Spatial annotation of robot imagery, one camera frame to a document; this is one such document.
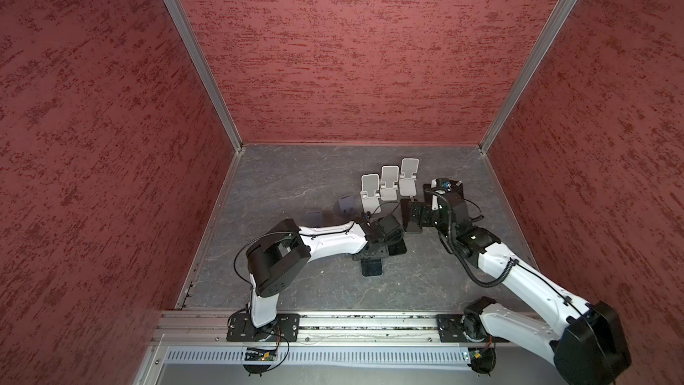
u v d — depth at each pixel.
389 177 0.99
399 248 0.90
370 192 0.97
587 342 0.39
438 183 0.73
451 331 0.74
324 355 0.71
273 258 0.49
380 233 0.68
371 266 0.84
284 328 0.74
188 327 0.76
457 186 1.07
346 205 0.96
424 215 0.73
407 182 1.07
